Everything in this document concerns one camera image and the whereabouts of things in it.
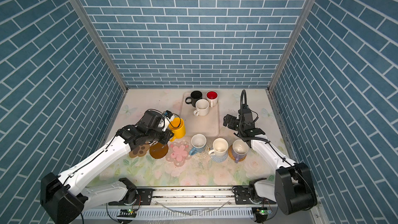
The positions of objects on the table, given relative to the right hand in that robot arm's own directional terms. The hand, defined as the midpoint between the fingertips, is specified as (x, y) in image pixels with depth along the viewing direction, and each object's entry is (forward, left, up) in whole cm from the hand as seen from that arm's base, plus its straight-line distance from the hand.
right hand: (229, 117), depth 88 cm
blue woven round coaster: (-19, +5, -14) cm, 24 cm away
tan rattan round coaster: (-17, -3, -14) cm, 22 cm away
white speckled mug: (+14, +17, -9) cm, 24 cm away
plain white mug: (-14, +4, -8) cm, 17 cm away
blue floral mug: (-12, +17, -8) cm, 22 cm away
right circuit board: (-42, -16, -16) cm, 48 cm away
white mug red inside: (+24, +11, -9) cm, 27 cm away
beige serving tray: (+3, +12, -14) cm, 19 cm away
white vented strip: (-45, +25, -14) cm, 53 cm away
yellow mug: (-14, +26, +3) cm, 30 cm away
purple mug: (-13, -7, -12) cm, 19 cm away
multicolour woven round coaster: (-18, +14, -13) cm, 26 cm away
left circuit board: (-47, +46, -16) cm, 68 cm away
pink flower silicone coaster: (-18, +27, -12) cm, 35 cm away
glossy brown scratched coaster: (-17, +40, -13) cm, 45 cm away
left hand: (-14, +29, +3) cm, 32 cm away
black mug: (+23, +23, -7) cm, 34 cm away
